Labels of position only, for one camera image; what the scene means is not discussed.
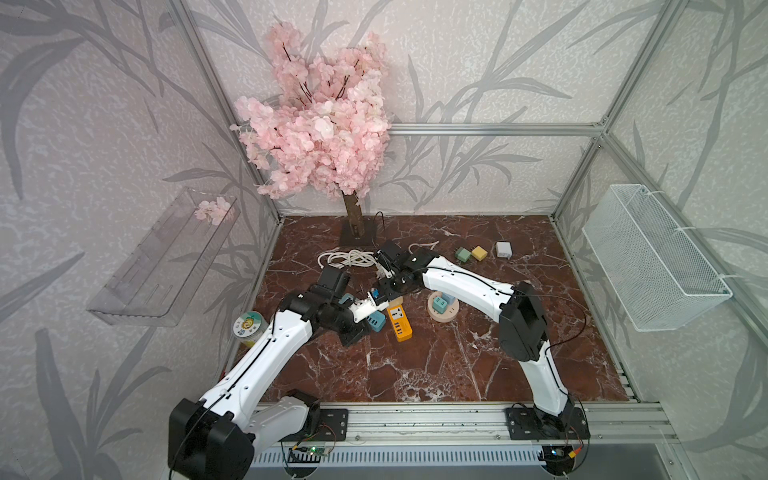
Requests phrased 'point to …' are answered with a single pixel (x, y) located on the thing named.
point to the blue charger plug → (449, 299)
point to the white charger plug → (504, 249)
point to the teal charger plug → (439, 305)
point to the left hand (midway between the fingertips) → (368, 327)
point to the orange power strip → (401, 326)
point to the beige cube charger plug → (398, 301)
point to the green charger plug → (463, 254)
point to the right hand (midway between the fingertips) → (389, 288)
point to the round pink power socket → (451, 312)
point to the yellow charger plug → (479, 253)
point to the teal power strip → (377, 321)
